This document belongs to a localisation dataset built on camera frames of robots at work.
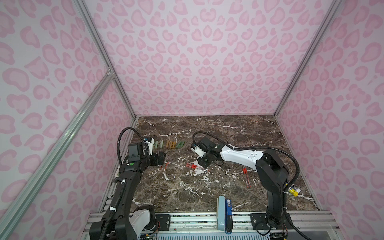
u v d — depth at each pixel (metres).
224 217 0.71
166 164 0.93
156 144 1.03
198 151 0.82
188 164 0.93
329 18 0.72
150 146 0.75
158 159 0.73
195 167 0.93
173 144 1.03
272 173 0.49
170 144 1.03
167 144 1.03
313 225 0.73
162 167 0.93
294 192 0.81
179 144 1.03
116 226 0.39
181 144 1.03
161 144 1.03
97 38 0.78
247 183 0.86
